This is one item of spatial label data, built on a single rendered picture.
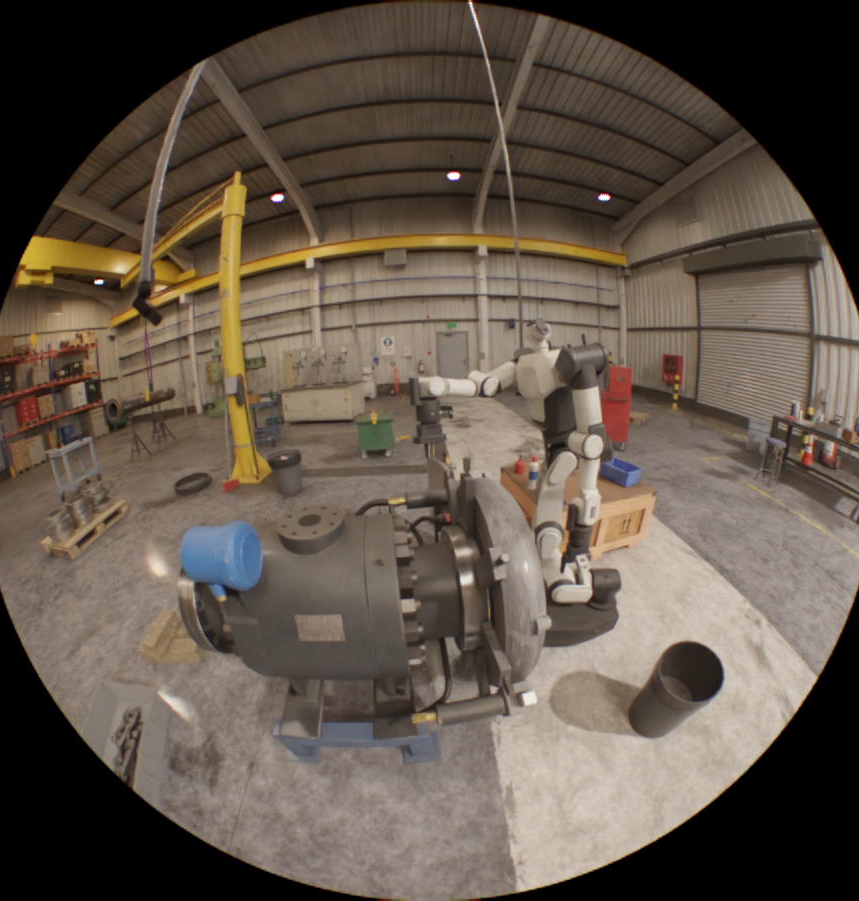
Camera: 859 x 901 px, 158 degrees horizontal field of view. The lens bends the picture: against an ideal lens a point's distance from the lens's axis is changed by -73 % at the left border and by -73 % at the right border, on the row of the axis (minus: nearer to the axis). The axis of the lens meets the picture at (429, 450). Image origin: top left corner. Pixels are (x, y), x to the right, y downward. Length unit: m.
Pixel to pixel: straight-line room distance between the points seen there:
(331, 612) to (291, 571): 0.16
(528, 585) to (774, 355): 9.03
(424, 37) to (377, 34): 0.91
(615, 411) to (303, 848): 5.13
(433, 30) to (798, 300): 9.44
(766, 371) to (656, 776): 8.92
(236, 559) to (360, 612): 0.34
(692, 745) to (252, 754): 1.83
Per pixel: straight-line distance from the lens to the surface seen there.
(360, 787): 1.43
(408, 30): 8.21
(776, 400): 9.33
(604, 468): 2.49
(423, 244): 11.59
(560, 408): 1.15
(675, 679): 1.67
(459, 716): 0.99
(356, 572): 0.85
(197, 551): 0.80
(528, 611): 0.80
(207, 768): 1.68
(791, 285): 9.45
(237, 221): 4.68
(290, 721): 1.30
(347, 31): 8.18
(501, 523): 0.82
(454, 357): 11.51
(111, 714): 2.13
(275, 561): 0.93
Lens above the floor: 1.37
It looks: 18 degrees down
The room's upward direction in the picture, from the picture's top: 3 degrees counter-clockwise
